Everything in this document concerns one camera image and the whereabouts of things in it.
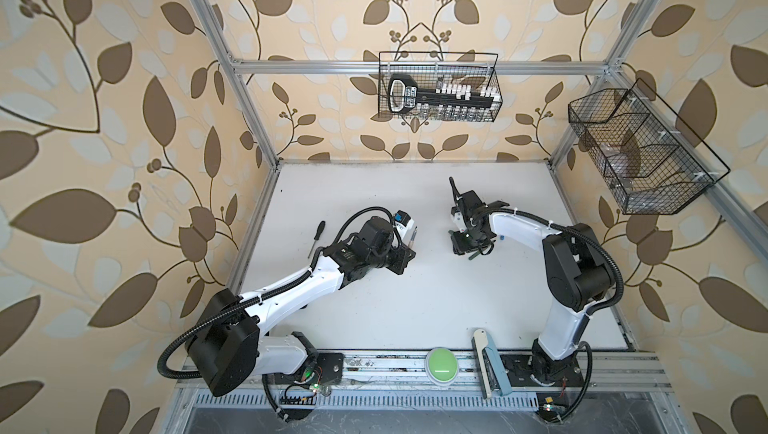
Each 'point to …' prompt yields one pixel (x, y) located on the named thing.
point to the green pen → (474, 255)
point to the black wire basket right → (650, 161)
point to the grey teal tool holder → (491, 372)
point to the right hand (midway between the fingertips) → (463, 250)
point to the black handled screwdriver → (318, 234)
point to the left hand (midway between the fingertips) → (416, 251)
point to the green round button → (441, 366)
